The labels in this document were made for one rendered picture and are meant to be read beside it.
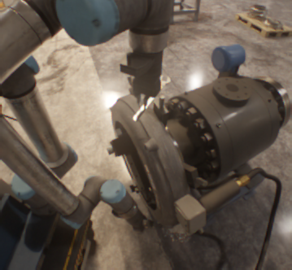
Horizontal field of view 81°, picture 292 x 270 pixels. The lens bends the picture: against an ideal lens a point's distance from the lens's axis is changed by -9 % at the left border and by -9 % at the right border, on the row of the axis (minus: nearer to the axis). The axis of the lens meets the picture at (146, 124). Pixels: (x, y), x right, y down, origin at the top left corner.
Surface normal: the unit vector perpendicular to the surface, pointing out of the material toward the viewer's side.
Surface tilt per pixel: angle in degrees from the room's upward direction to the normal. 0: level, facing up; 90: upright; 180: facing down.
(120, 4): 72
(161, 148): 26
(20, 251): 0
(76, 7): 92
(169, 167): 37
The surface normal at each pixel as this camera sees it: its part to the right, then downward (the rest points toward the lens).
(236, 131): 0.29, -0.09
